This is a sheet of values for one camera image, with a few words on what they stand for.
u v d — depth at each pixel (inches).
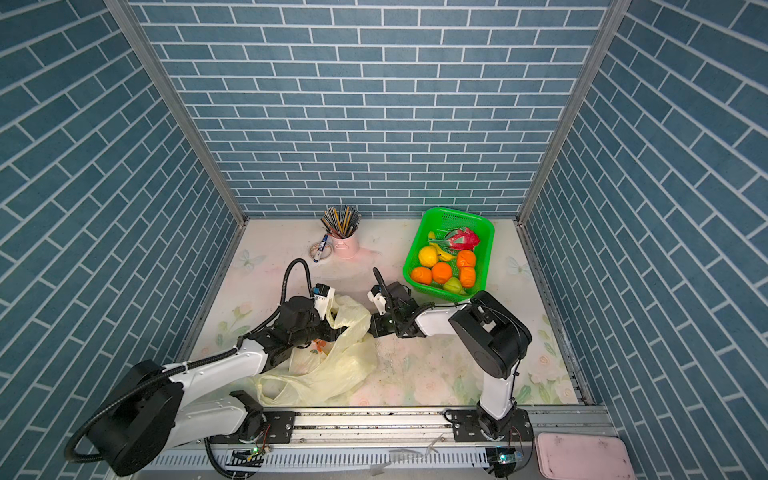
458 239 41.3
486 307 20.4
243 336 25.0
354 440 29.0
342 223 41.3
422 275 37.8
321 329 29.5
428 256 40.1
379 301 34.0
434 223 44.1
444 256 41.3
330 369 29.0
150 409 16.2
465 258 40.3
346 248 40.5
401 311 29.1
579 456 27.3
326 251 42.7
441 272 39.1
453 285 36.9
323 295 30.4
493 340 19.2
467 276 38.4
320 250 41.9
